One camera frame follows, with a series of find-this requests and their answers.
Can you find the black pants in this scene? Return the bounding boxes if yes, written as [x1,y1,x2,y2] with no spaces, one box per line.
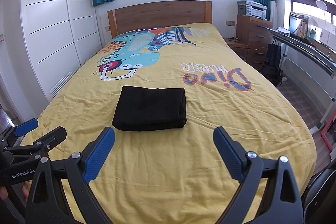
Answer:
[112,86,187,131]

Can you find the black chair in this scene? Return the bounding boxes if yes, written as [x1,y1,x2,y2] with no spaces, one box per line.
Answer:
[301,168,335,223]

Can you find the yellow dinosaur bed cover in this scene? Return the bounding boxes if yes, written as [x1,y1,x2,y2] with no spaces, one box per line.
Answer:
[23,23,316,223]

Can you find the white sliding wardrobe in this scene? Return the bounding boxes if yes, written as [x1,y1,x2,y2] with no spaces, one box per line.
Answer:
[21,0,101,101]

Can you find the black bag on floor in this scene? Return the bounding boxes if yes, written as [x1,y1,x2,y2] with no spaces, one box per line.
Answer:
[260,41,283,86]

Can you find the long desk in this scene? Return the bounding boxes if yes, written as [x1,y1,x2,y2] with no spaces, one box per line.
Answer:
[269,29,335,134]

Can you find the wooden nightstand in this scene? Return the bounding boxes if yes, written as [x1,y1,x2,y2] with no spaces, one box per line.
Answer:
[224,38,248,61]

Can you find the wooden chest of drawers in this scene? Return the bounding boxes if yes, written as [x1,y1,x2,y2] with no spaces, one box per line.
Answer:
[236,15,273,71]

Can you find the wooden headboard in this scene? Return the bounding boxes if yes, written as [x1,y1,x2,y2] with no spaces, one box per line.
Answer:
[108,1,213,38]

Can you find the white printer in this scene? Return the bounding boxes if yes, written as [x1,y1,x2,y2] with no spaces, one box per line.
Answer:
[237,0,267,20]

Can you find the white desk lamp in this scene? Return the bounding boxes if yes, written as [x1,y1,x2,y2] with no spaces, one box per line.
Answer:
[316,0,327,24]

